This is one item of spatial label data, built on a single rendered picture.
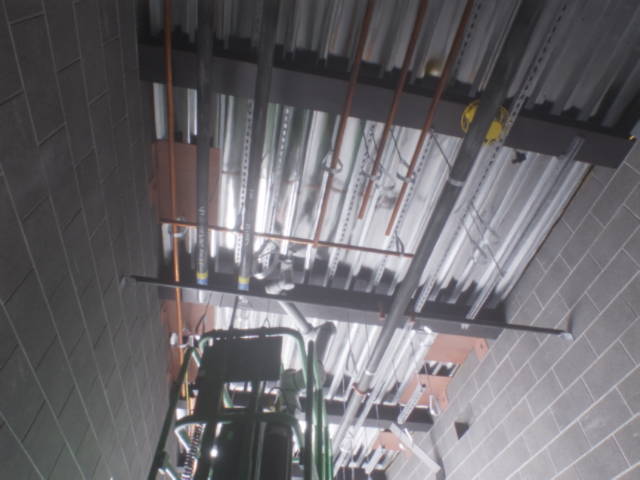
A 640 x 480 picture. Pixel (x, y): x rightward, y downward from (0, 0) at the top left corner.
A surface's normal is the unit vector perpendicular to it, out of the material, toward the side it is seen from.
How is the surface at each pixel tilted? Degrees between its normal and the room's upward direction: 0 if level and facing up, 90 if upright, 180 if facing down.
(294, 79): 180
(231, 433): 90
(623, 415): 90
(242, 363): 90
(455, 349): 180
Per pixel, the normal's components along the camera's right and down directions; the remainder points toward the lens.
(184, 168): 0.00, 0.62
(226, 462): -0.11, -0.78
